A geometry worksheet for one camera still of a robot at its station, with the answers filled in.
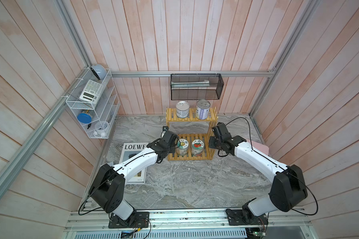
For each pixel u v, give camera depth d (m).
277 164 0.47
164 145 0.66
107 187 0.43
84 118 0.76
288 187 0.42
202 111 0.76
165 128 0.77
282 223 0.73
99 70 0.82
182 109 0.77
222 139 0.66
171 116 0.82
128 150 0.95
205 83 0.90
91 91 0.76
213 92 1.07
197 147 0.90
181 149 0.90
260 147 1.02
